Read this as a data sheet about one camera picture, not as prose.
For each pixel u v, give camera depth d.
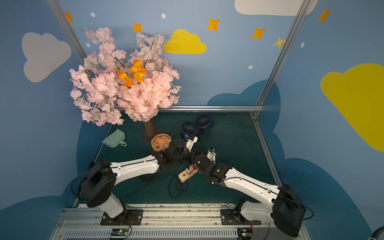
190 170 0.84
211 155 0.73
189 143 0.74
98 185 0.44
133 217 0.74
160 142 0.95
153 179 0.86
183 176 0.86
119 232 0.72
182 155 0.69
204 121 1.05
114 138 1.08
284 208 0.40
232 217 0.69
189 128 1.01
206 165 0.61
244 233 0.72
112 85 0.56
